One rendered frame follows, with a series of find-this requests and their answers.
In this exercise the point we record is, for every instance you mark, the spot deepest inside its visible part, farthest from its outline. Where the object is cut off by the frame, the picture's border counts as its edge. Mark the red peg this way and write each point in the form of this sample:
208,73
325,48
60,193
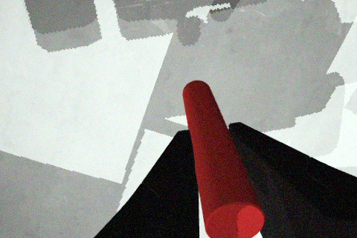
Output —
230,206

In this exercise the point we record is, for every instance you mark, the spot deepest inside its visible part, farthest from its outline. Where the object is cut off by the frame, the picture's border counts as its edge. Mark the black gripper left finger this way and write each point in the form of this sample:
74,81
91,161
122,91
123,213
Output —
166,204

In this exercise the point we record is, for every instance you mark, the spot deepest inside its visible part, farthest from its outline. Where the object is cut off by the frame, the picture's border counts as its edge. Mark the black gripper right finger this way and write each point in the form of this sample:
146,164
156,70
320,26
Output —
300,196

